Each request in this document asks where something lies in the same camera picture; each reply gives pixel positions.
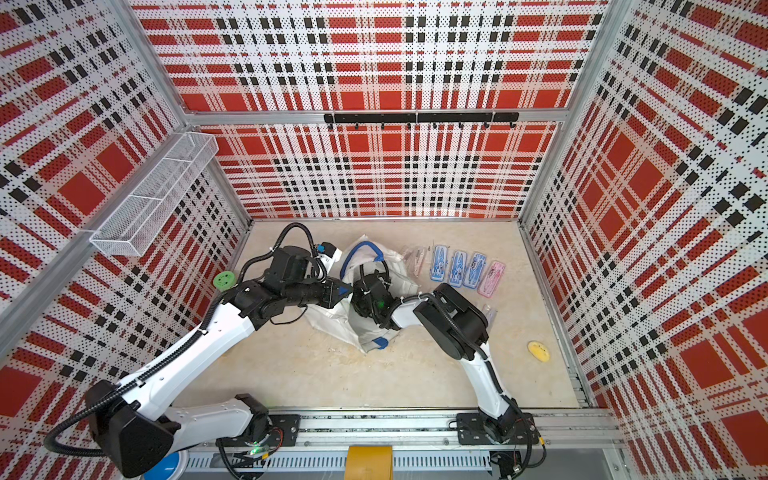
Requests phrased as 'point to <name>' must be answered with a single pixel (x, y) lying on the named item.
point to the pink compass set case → (491, 278)
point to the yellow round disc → (539, 351)
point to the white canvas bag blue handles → (345, 321)
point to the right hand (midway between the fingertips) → (347, 291)
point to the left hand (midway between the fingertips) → (354, 290)
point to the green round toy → (224, 280)
